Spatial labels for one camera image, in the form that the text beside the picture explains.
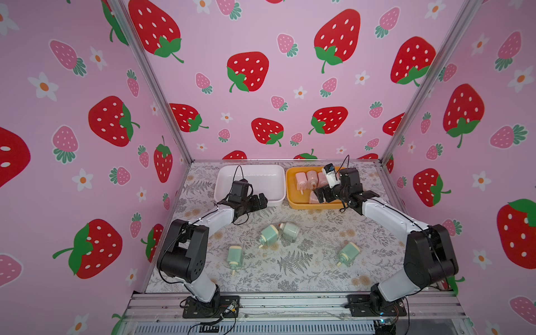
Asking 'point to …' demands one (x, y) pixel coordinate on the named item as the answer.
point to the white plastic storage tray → (269, 179)
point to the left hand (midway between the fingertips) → (261, 201)
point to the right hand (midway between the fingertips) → (332, 183)
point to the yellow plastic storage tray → (302, 201)
